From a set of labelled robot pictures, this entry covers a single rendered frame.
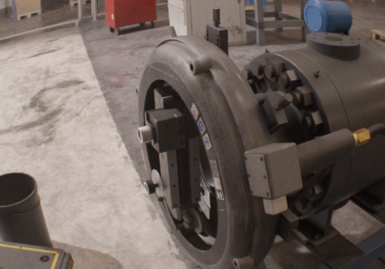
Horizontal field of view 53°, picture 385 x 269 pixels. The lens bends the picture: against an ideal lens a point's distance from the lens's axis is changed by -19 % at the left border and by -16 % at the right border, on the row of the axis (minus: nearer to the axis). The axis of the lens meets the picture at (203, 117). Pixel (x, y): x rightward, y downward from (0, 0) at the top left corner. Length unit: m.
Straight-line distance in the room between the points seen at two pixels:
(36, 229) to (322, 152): 1.29
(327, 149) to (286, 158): 0.13
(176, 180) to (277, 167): 0.52
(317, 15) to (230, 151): 0.88
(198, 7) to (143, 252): 3.59
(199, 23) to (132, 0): 1.73
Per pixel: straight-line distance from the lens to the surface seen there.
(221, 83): 1.05
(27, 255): 1.54
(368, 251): 1.56
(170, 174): 1.36
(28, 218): 1.83
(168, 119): 1.19
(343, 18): 1.79
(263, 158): 0.92
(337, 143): 1.05
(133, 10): 6.58
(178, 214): 1.48
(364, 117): 1.37
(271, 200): 0.96
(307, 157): 0.99
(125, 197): 2.38
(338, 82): 1.36
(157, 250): 1.97
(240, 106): 1.03
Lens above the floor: 1.25
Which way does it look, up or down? 22 degrees down
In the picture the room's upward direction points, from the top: 3 degrees counter-clockwise
